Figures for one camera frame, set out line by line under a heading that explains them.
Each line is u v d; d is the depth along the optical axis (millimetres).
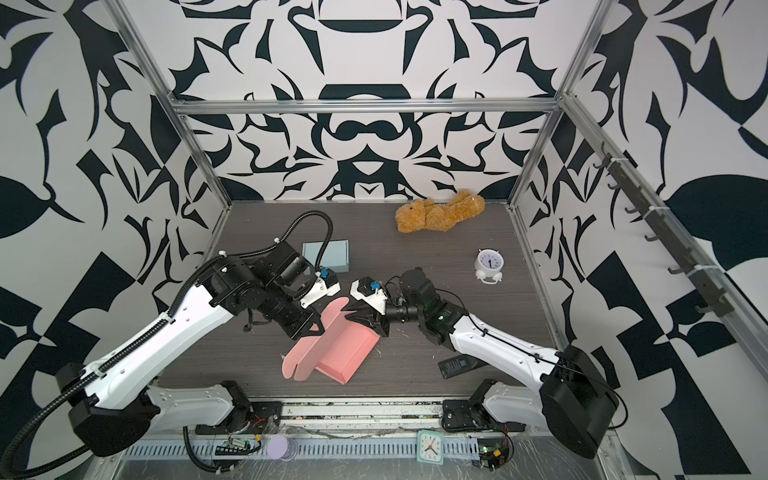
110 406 389
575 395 410
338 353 793
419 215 1050
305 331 568
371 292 615
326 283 605
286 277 533
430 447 690
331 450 649
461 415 744
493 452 711
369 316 650
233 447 727
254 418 729
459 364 818
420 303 597
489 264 997
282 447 634
